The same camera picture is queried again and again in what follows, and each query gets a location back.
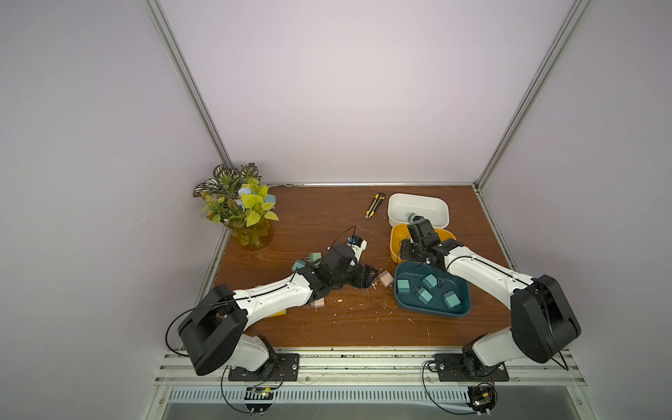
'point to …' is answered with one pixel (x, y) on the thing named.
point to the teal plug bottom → (424, 295)
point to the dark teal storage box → (415, 271)
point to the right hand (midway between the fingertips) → (408, 242)
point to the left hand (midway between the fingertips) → (376, 272)
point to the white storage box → (434, 209)
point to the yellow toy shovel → (279, 313)
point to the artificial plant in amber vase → (241, 201)
